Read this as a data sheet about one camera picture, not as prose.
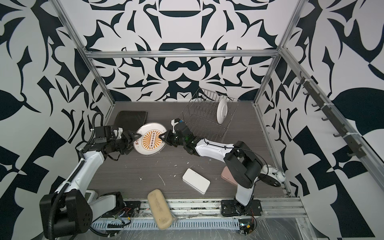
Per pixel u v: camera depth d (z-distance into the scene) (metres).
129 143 0.73
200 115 1.08
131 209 0.73
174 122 0.81
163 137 0.78
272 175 0.74
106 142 0.64
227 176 0.83
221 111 0.99
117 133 0.71
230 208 0.74
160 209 0.71
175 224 0.71
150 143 0.81
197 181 0.79
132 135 0.77
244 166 0.47
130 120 1.05
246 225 0.71
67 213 0.40
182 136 0.66
